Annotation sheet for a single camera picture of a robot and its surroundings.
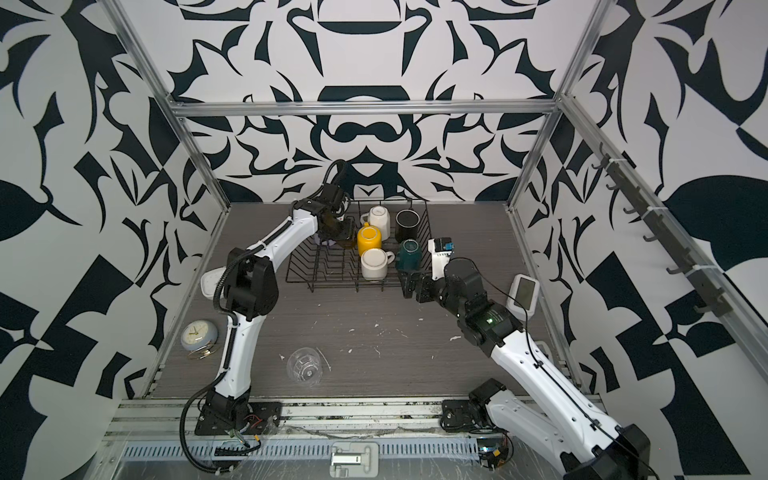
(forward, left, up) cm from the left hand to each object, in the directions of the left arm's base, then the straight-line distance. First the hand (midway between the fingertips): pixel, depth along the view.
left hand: (348, 227), depth 99 cm
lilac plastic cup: (-11, +6, +7) cm, 15 cm away
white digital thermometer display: (-23, -53, -7) cm, 58 cm away
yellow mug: (-5, -6, +1) cm, 8 cm away
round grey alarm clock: (-33, +40, -6) cm, 52 cm away
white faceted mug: (+3, -10, +2) cm, 10 cm away
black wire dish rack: (+2, -15, -9) cm, 17 cm away
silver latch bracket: (-61, -3, -8) cm, 61 cm away
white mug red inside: (-13, -9, -1) cm, 16 cm away
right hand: (-25, -18, +14) cm, 34 cm away
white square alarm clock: (-14, +44, -8) cm, 47 cm away
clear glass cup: (-40, +11, -11) cm, 43 cm away
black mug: (-1, -19, +2) cm, 19 cm away
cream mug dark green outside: (-12, -19, +1) cm, 23 cm away
